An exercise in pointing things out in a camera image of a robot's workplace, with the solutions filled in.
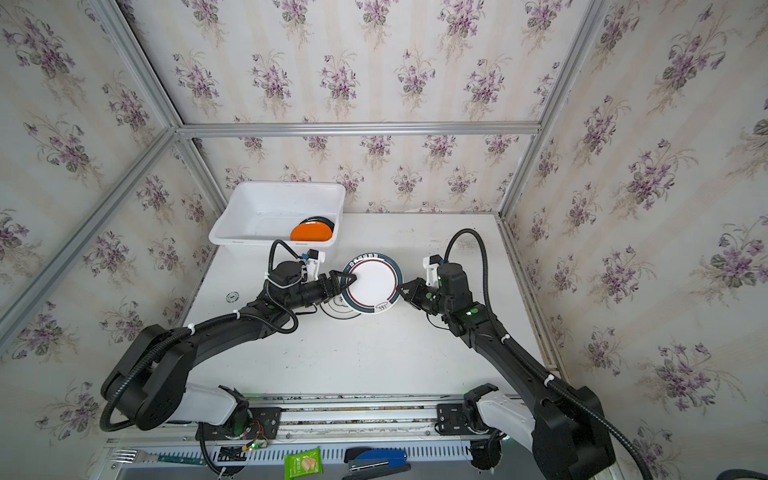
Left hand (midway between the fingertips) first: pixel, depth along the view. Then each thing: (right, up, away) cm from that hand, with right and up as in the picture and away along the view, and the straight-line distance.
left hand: (352, 278), depth 81 cm
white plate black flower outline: (-6, -11, +12) cm, 17 cm away
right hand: (+11, -3, -3) cm, 12 cm away
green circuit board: (-38, -41, -13) cm, 57 cm away
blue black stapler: (+5, -40, -15) cm, 43 cm away
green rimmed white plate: (+7, -3, -1) cm, 7 cm away
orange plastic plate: (-18, +14, +26) cm, 35 cm away
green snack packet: (-9, -41, -14) cm, 44 cm away
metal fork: (-50, -40, -13) cm, 66 cm away
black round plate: (-15, +19, +30) cm, 38 cm away
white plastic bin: (-42, +23, +39) cm, 61 cm away
